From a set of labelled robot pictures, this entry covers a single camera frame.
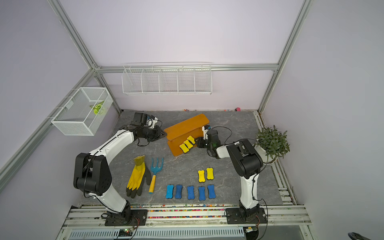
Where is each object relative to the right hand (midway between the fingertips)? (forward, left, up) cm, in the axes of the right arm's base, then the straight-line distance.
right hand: (195, 138), depth 100 cm
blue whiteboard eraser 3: (-34, +2, -2) cm, 34 cm away
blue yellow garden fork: (-21, +25, -3) cm, 32 cm away
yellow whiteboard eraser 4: (-24, -3, -2) cm, 24 cm away
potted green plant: (-16, -40, +17) cm, 46 cm away
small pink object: (+32, -36, -5) cm, 48 cm away
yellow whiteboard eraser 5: (-23, -8, -2) cm, 25 cm away
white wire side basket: (+2, +62, +24) cm, 67 cm away
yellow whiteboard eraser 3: (-1, +2, 0) cm, 3 cm away
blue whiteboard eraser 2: (-32, +9, -3) cm, 34 cm away
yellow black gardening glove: (-29, +34, -2) cm, 45 cm away
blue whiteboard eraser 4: (-34, -4, -3) cm, 35 cm away
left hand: (-5, +17, +12) cm, 21 cm away
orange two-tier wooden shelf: (-3, +11, +9) cm, 15 cm away
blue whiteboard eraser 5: (-34, -8, -2) cm, 35 cm away
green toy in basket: (+3, +54, +27) cm, 60 cm away
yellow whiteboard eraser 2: (-4, +5, -2) cm, 6 cm away
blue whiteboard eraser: (-33, +14, -2) cm, 36 cm away
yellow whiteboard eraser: (-7, +8, -1) cm, 10 cm away
